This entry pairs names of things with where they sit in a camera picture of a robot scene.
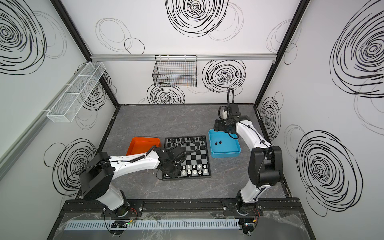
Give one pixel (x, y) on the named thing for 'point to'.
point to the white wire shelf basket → (71, 101)
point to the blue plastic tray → (222, 145)
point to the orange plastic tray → (142, 145)
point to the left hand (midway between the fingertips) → (177, 173)
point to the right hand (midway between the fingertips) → (219, 126)
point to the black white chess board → (197, 164)
